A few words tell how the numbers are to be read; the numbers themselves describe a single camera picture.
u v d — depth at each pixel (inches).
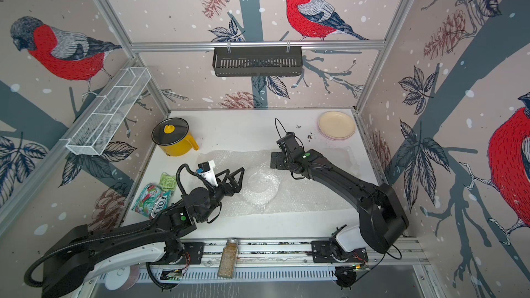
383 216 16.4
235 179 26.6
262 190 34.3
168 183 36.0
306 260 28.6
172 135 37.9
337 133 42.1
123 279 25.5
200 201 22.1
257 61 41.8
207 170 26.3
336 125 43.6
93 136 28.0
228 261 26.9
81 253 16.4
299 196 33.8
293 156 25.3
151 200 32.8
